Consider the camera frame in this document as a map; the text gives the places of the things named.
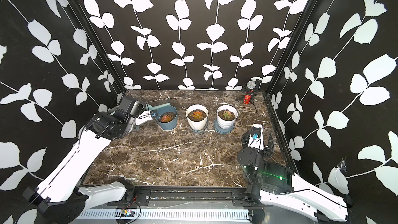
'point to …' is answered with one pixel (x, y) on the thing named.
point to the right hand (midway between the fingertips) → (256, 128)
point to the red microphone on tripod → (250, 87)
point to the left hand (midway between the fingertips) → (129, 112)
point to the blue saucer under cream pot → (199, 131)
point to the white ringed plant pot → (225, 123)
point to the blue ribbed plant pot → (171, 111)
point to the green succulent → (227, 113)
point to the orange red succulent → (166, 118)
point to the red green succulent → (198, 115)
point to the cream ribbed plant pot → (197, 124)
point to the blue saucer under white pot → (221, 130)
